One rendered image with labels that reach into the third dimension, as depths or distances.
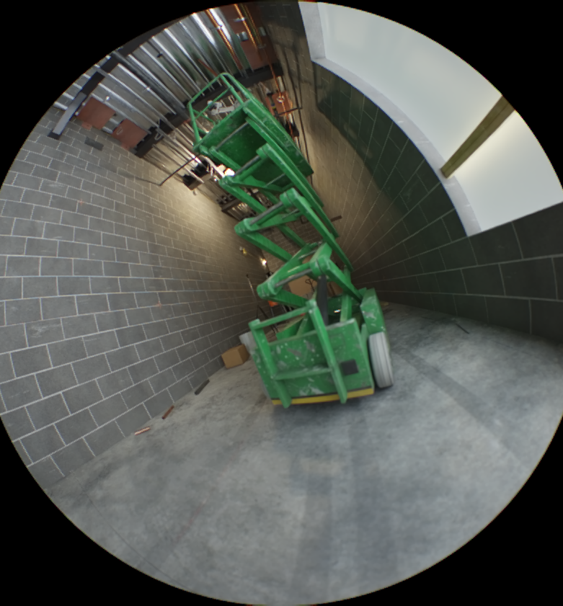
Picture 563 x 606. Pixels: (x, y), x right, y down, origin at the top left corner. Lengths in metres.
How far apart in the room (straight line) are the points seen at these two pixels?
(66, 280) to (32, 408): 1.21
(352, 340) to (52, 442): 2.25
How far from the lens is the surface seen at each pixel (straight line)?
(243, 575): 0.73
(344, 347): 0.86
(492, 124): 1.30
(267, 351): 0.97
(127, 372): 2.22
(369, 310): 1.20
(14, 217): 2.57
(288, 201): 1.17
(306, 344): 0.90
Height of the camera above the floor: 0.63
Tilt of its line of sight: 1 degrees up
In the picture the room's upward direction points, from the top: 21 degrees counter-clockwise
